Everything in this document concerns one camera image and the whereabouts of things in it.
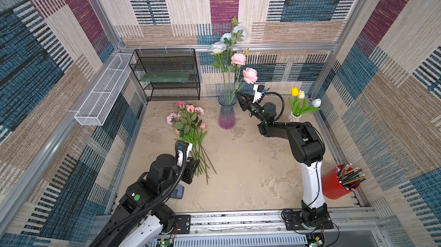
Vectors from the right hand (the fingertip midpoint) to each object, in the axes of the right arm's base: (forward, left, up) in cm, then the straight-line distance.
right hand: (238, 93), depth 91 cm
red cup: (-43, -38, -15) cm, 59 cm away
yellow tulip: (-7, -26, +7) cm, 27 cm away
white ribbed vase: (-11, -28, -7) cm, 31 cm away
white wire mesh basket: (-7, +76, -4) cm, 76 cm away
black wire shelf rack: (+23, +40, +6) cm, 46 cm away
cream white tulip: (-8, -29, +6) cm, 31 cm away
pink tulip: (-13, +22, -21) cm, 33 cm away
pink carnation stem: (-2, +38, -19) cm, 42 cm away
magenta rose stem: (+3, +33, -11) cm, 35 cm away
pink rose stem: (+2, +28, -14) cm, 31 cm away
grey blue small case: (-43, +29, -20) cm, 56 cm away
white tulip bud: (-13, -34, +6) cm, 37 cm away
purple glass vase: (-1, +6, -19) cm, 20 cm away
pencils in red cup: (-40, -46, -12) cm, 62 cm away
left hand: (-36, +18, -2) cm, 41 cm away
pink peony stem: (-4, +25, -17) cm, 31 cm away
